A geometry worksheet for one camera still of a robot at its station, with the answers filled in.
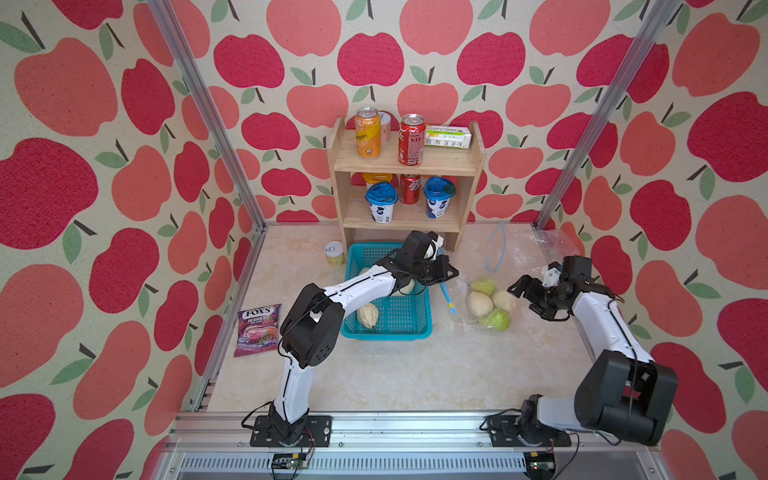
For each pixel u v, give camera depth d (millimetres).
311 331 517
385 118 814
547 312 737
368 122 704
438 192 871
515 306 907
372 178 909
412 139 689
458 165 769
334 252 1057
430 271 766
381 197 878
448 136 785
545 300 720
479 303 940
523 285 788
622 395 419
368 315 888
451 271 851
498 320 883
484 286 958
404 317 956
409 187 919
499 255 1018
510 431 735
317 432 744
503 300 907
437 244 827
